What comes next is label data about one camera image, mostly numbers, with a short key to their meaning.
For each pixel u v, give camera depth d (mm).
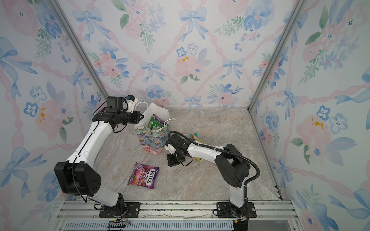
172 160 762
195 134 1025
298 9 694
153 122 907
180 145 699
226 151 502
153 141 835
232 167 481
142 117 818
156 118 925
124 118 676
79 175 424
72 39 799
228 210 699
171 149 814
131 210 734
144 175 836
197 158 903
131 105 731
